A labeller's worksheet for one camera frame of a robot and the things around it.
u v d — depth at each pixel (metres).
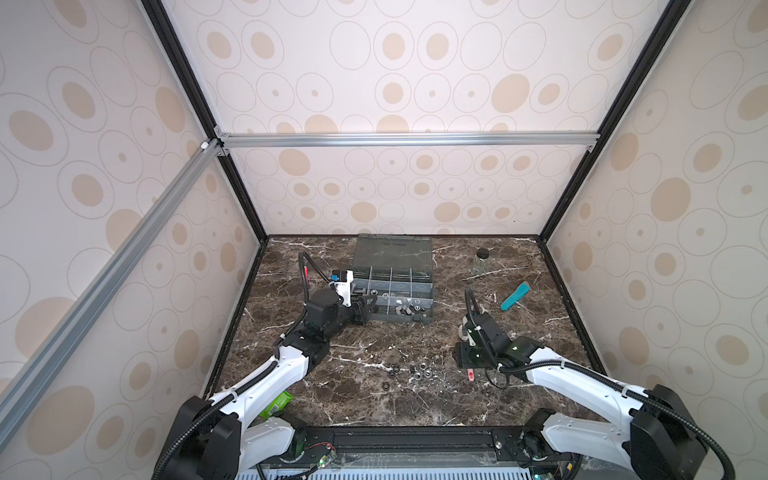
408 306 0.97
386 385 0.83
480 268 1.05
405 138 0.89
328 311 0.61
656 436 0.40
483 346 0.64
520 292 1.03
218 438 0.39
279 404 0.79
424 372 0.85
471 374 0.85
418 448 0.74
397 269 1.07
